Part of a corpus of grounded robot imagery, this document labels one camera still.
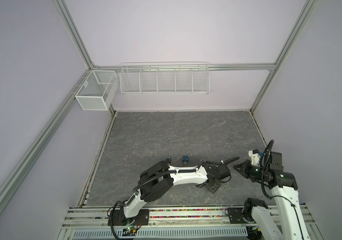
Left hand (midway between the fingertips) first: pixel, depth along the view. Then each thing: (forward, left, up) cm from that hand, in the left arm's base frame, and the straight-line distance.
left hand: (211, 186), depth 82 cm
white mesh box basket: (+60, +70, +21) cm, 94 cm away
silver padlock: (+18, +23, -2) cm, 29 cm away
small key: (+15, +13, -1) cm, 20 cm away
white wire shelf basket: (+68, +26, +25) cm, 77 cm away
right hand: (+5, -12, +13) cm, 18 cm away
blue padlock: (+18, +12, -1) cm, 22 cm away
